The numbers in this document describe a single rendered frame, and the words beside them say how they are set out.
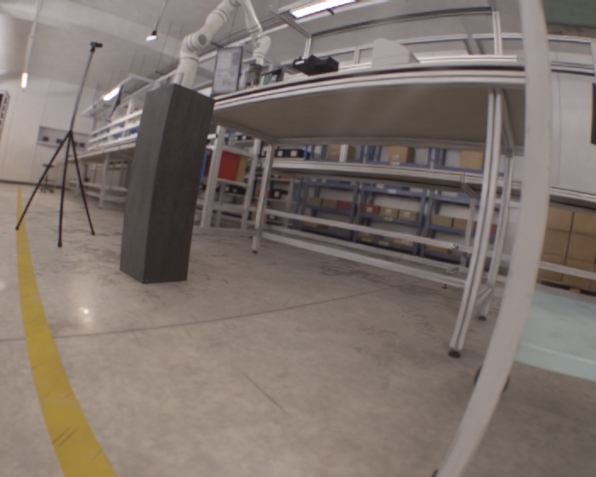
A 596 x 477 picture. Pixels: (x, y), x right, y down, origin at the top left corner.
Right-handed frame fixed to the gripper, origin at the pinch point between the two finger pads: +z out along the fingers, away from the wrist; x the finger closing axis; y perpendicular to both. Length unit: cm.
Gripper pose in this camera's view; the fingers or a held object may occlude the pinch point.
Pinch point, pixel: (247, 92)
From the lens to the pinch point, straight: 189.5
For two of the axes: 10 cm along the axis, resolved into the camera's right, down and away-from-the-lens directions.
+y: 5.5, 0.2, 8.3
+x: -8.2, -1.8, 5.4
